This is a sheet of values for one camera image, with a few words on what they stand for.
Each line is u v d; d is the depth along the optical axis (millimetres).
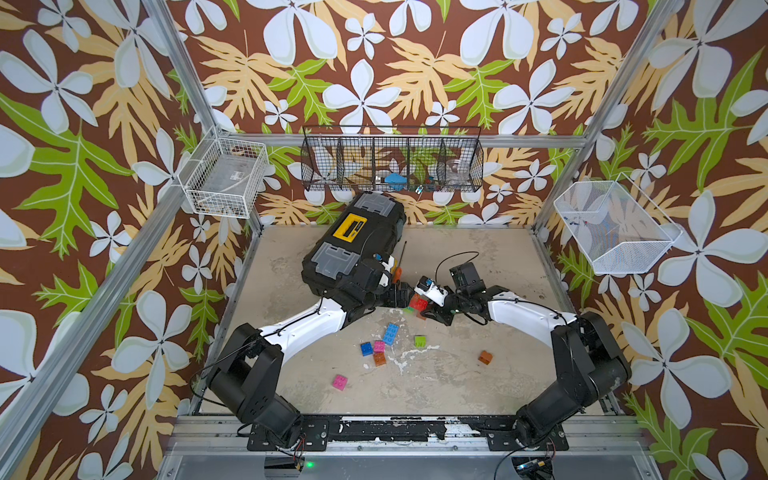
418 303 860
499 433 741
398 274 1045
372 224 1001
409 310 896
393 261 790
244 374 436
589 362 454
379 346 884
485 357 845
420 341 883
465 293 733
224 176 851
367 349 873
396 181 938
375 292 708
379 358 858
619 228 818
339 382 809
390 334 902
